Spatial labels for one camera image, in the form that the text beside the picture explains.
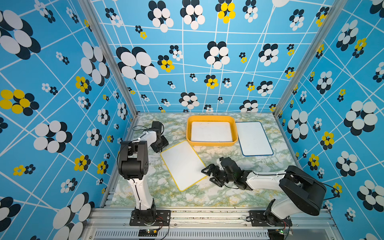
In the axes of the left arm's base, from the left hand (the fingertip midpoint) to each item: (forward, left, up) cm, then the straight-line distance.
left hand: (166, 145), depth 101 cm
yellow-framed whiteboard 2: (-15, -14, 0) cm, 20 cm away
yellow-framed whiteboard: (+11, -31, +1) cm, 33 cm away
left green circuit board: (-48, +3, -4) cm, 49 cm away
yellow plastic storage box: (+22, -44, +3) cm, 49 cm away
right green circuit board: (-49, -59, -2) cm, 77 cm away
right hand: (-22, -26, +4) cm, 35 cm away
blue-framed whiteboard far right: (+6, -61, -1) cm, 61 cm away
